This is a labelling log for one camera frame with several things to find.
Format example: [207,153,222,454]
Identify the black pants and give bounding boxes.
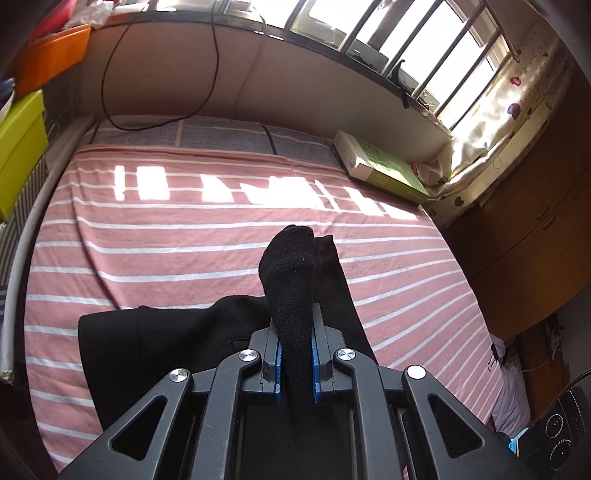
[77,224,379,480]

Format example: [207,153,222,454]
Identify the wooden wardrobe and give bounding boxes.
[444,71,590,417]

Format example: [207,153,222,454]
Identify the pink striped bed sheet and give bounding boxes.
[24,144,502,468]

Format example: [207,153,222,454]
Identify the green cardboard box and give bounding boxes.
[332,131,429,205]

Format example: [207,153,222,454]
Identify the cream heart curtain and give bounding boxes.
[414,20,576,228]

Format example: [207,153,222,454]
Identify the grey mattress pad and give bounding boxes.
[80,115,341,167]

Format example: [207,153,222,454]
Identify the yellow green storage box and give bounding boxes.
[0,90,48,221]

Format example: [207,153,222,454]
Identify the orange storage box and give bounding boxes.
[8,24,92,98]

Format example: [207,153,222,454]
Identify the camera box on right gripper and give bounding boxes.
[504,383,590,479]

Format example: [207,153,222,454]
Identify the black wall cable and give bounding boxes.
[100,0,269,133]

